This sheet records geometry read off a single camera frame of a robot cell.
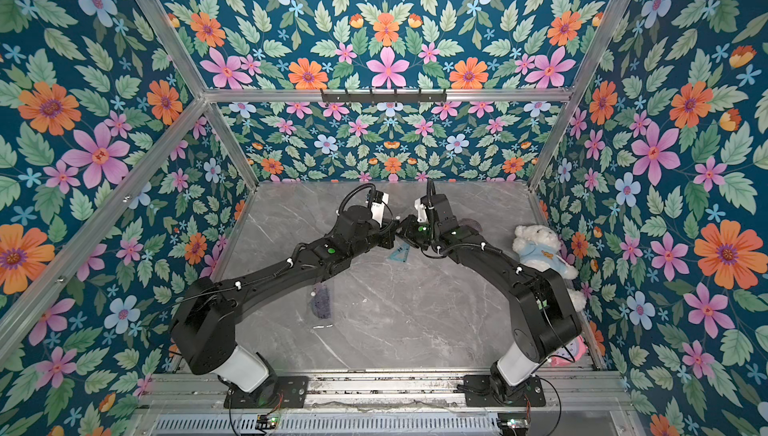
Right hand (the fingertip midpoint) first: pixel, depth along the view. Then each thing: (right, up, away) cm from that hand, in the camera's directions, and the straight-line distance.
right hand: (400, 224), depth 85 cm
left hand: (+1, +1, -5) cm, 5 cm away
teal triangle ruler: (0, -11, +15) cm, 18 cm away
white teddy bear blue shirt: (+43, -8, +6) cm, 44 cm away
